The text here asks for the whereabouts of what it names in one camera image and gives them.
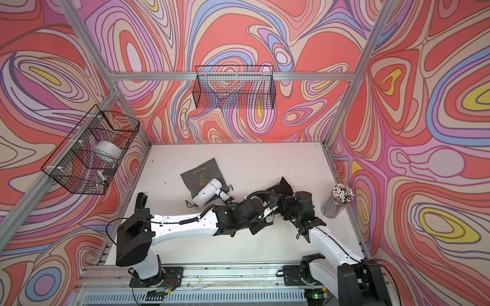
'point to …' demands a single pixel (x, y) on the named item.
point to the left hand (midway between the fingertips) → (268, 219)
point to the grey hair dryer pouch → (201, 174)
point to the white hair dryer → (212, 189)
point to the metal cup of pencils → (334, 206)
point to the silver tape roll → (108, 148)
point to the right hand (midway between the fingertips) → (277, 201)
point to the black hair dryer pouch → (283, 189)
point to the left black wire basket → (87, 160)
